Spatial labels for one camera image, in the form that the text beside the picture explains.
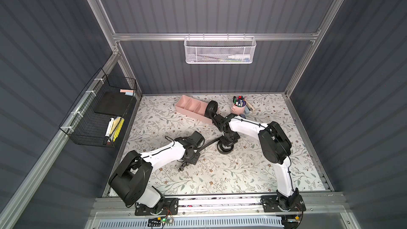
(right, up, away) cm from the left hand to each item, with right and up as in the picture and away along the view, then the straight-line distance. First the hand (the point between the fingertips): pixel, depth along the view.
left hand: (191, 158), depth 87 cm
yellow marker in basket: (-31, +18, -18) cm, 40 cm away
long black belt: (+11, +26, +8) cm, 30 cm away
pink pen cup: (+29, +30, +12) cm, 43 cm away
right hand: (+24, +6, +8) cm, 26 cm away
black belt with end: (+17, +5, +4) cm, 18 cm away
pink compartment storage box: (-1, +28, +25) cm, 37 cm away
